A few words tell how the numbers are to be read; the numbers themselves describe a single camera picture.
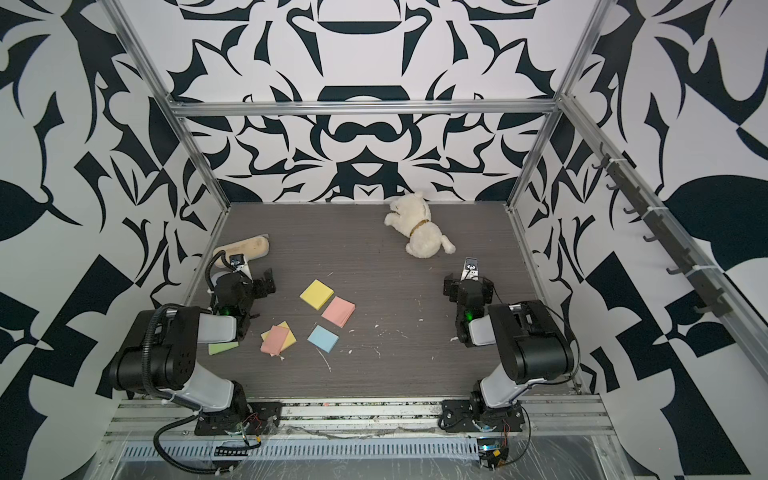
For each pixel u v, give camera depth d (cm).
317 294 95
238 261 81
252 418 72
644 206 60
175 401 50
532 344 47
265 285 87
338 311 92
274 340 87
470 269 81
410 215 104
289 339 87
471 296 72
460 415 74
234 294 73
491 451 71
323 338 87
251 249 102
